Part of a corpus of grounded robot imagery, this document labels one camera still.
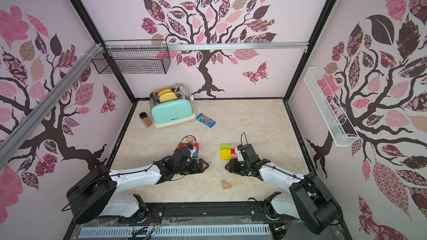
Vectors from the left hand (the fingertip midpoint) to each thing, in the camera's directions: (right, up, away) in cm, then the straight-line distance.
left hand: (203, 170), depth 84 cm
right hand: (+13, -1, +2) cm, 14 cm away
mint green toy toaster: (-19, +30, +11) cm, 37 cm away
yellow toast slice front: (-22, +40, +12) cm, 47 cm away
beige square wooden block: (+17, +10, +11) cm, 23 cm away
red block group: (+16, +8, +8) cm, 20 cm away
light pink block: (+17, +6, +7) cm, 19 cm away
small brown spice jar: (-37, +25, +17) cm, 48 cm away
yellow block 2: (+12, +5, +8) cm, 15 cm away
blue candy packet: (0, +25, +23) cm, 34 cm away
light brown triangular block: (+12, -6, -3) cm, 13 cm away
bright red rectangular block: (-4, +11, +11) cm, 16 cm away
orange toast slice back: (-25, +43, +14) cm, 52 cm away
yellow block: (+12, +8, +9) cm, 17 cm away
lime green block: (+12, +10, +12) cm, 20 cm away
